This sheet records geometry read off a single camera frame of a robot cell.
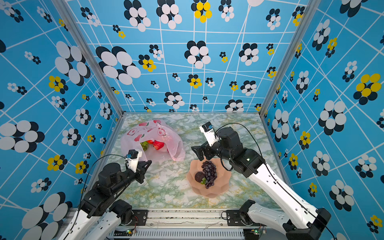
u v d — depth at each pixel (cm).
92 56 87
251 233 70
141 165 64
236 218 73
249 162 45
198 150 57
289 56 85
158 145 96
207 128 56
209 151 58
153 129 87
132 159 59
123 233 72
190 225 73
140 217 74
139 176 60
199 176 82
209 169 85
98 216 49
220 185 83
